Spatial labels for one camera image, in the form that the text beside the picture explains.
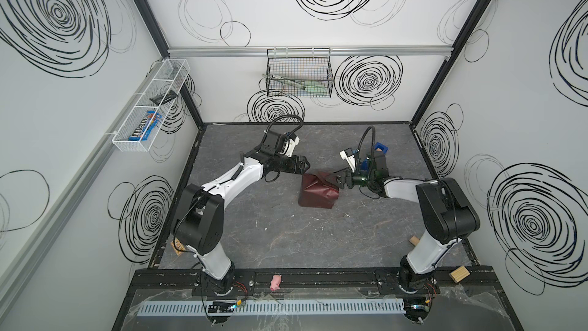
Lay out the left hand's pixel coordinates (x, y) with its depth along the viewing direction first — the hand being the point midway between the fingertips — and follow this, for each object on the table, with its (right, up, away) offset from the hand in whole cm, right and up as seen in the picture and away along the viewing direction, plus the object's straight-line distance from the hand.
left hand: (301, 165), depth 88 cm
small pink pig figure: (-8, -36, -15) cm, 40 cm away
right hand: (+11, -5, +1) cm, 13 cm away
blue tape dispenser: (+38, +6, +15) cm, 41 cm away
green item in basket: (+6, +29, -1) cm, 30 cm away
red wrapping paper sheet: (+6, -9, -6) cm, 12 cm away
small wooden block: (+53, -35, -12) cm, 64 cm away
